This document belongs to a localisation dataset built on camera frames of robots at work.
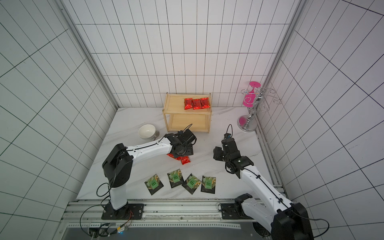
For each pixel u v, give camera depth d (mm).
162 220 714
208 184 813
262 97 870
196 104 903
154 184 813
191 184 813
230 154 613
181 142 644
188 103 899
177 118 1143
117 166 475
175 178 833
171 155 906
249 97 858
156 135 997
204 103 922
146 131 1005
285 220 377
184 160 896
